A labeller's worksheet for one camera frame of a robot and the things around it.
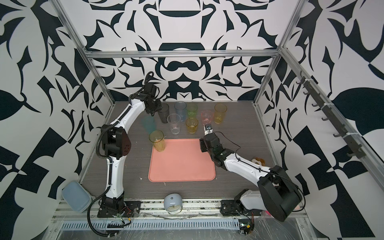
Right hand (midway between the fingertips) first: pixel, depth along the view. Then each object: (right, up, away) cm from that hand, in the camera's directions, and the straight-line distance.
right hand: (206, 137), depth 87 cm
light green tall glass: (-27, 0, -4) cm, 28 cm away
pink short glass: (+2, +12, +18) cm, 22 cm away
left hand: (-29, +20, +10) cm, 36 cm away
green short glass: (-8, +17, +17) cm, 25 cm away
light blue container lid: (-66, -29, -10) cm, 73 cm away
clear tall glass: (-20, +9, +14) cm, 26 cm away
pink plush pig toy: (+27, -35, -14) cm, 47 cm away
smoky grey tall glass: (-26, +14, +13) cm, 32 cm away
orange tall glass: (+10, +17, +12) cm, 23 cm away
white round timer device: (-17, -28, -18) cm, 37 cm away
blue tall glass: (-16, +17, +13) cm, 27 cm away
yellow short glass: (-8, +7, +15) cm, 19 cm away
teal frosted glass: (-35, +7, +8) cm, 36 cm away
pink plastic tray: (-14, -14, +2) cm, 20 cm away
